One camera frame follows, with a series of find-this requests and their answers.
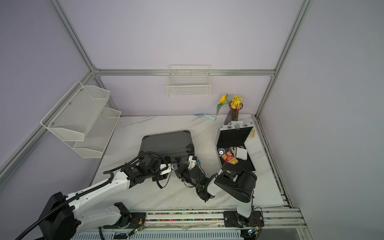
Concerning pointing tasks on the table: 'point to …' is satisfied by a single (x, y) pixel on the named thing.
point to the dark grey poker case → (177, 147)
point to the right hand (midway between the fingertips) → (170, 166)
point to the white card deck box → (241, 153)
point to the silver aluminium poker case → (230, 139)
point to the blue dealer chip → (222, 149)
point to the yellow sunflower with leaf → (223, 100)
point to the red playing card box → (229, 157)
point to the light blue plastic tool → (206, 115)
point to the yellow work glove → (254, 134)
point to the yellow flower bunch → (236, 103)
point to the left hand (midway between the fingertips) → (163, 168)
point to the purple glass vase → (233, 114)
